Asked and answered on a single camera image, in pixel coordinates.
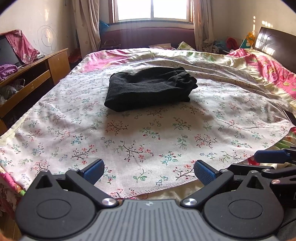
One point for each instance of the wooden desk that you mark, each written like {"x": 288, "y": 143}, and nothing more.
{"x": 40, "y": 76}

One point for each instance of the pink floral cloth on monitor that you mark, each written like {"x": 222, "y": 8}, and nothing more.
{"x": 21, "y": 46}

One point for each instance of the floral bed sheet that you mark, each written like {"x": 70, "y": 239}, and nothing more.
{"x": 228, "y": 118}

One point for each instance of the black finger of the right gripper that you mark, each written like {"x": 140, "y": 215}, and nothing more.
{"x": 240, "y": 171}

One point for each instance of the window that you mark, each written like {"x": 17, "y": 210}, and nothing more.
{"x": 150, "y": 10}

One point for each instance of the green patterned paper bag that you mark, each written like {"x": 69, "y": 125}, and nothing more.
{"x": 184, "y": 46}

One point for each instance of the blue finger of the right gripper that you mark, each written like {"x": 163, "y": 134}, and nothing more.
{"x": 278, "y": 157}

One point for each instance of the yellow green toy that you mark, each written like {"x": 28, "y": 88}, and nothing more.
{"x": 248, "y": 41}

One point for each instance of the beige curtain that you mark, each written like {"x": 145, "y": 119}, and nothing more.
{"x": 86, "y": 15}
{"x": 203, "y": 25}

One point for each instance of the left beige curtain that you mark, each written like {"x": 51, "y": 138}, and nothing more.
{"x": 86, "y": 15}

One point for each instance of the grey clothes in desk shelf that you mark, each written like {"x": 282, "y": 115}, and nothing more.
{"x": 11, "y": 89}

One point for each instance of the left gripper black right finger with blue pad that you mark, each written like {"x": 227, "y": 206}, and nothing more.
{"x": 232, "y": 209}

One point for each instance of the red plush toy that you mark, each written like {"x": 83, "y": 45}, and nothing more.
{"x": 231, "y": 44}

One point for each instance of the dark wooden headboard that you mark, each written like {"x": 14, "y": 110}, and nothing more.
{"x": 279, "y": 45}

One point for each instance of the purple dotted cloth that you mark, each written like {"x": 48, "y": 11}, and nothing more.
{"x": 6, "y": 70}

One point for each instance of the magazine on bed edge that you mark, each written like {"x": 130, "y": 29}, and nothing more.
{"x": 166, "y": 46}

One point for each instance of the black pants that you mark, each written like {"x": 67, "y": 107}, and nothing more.
{"x": 149, "y": 87}

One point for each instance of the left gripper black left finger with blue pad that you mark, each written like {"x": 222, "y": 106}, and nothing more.
{"x": 64, "y": 206}

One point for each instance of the right beige curtain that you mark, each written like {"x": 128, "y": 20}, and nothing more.
{"x": 203, "y": 25}

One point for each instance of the pink floral quilt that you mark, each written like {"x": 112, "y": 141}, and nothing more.
{"x": 266, "y": 70}

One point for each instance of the black monitor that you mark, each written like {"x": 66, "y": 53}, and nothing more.
{"x": 7, "y": 54}

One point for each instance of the blue bag by window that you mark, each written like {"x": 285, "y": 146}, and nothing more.
{"x": 103, "y": 27}

